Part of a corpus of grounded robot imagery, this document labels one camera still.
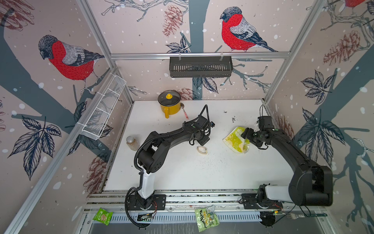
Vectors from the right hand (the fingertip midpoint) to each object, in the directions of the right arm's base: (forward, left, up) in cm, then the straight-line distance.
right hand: (246, 135), depth 88 cm
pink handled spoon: (+32, +43, -8) cm, 54 cm away
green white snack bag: (-42, +25, -9) cm, 50 cm away
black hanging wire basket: (+45, +30, +20) cm, 58 cm away
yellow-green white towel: (-2, +6, -6) cm, 9 cm away
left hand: (+1, +24, -4) cm, 25 cm away
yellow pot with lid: (+27, +52, +1) cm, 59 cm away
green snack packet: (-44, +76, -8) cm, 88 cm away
